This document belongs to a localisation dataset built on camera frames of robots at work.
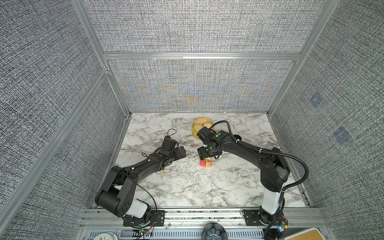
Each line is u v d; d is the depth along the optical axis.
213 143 0.62
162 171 0.88
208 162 0.90
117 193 0.43
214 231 0.69
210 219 0.75
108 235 0.65
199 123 1.09
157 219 0.73
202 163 0.91
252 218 0.74
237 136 0.97
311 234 0.65
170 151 0.71
